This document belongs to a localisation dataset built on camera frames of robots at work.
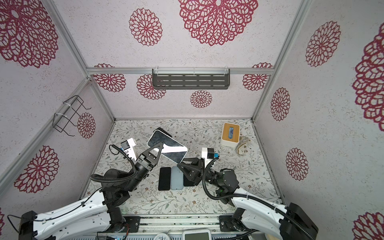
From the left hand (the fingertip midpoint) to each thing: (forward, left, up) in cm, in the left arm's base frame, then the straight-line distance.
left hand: (163, 145), depth 57 cm
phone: (+3, -2, -39) cm, 40 cm away
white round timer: (-26, +4, -36) cm, 44 cm away
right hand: (-5, -6, -4) cm, 9 cm away
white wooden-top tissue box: (+35, -39, -37) cm, 64 cm away
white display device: (-25, -13, -35) cm, 45 cm away
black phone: (+44, +13, -41) cm, 61 cm away
